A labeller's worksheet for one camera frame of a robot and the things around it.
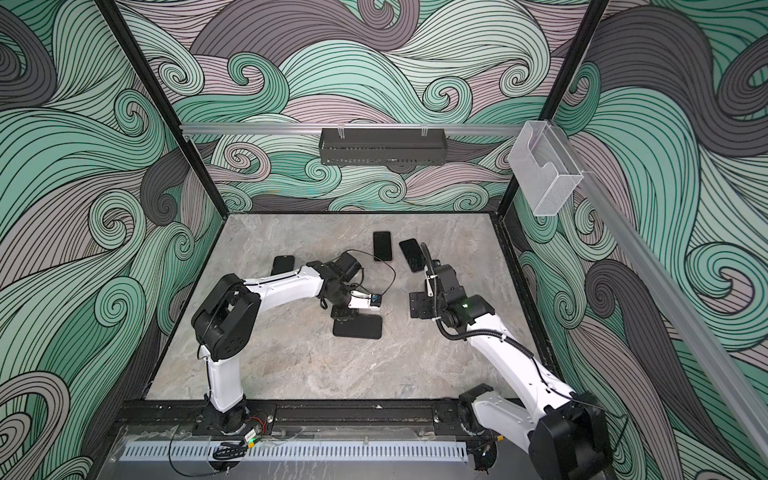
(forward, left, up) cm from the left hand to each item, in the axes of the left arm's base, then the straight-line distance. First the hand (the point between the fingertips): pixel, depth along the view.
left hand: (356, 306), depth 92 cm
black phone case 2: (-7, -2, 0) cm, 7 cm away
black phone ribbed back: (+26, -8, -1) cm, 27 cm away
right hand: (-3, -20, +10) cm, 23 cm away
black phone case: (+19, +29, -4) cm, 34 cm away
